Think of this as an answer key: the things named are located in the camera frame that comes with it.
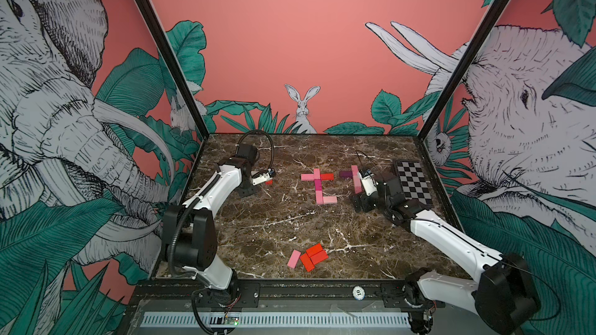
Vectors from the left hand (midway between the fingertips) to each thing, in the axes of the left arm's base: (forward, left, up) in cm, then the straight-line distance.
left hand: (246, 180), depth 89 cm
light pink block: (-4, -33, -11) cm, 35 cm away
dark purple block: (+10, -43, -12) cm, 46 cm away
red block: (+5, -8, -10) cm, 14 cm away
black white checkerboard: (+2, -72, -9) cm, 72 cm away
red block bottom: (-29, -23, -11) cm, 38 cm away
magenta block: (+4, -29, -11) cm, 31 cm away
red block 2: (+8, -34, -12) cm, 37 cm away
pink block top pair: (+10, -29, -10) cm, 32 cm away
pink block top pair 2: (+8, -25, -11) cm, 29 cm away
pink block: (-4, -29, -9) cm, 31 cm away
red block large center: (-26, -26, -10) cm, 38 cm away
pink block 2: (-27, -18, -11) cm, 34 cm away
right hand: (-6, -44, +2) cm, 44 cm away
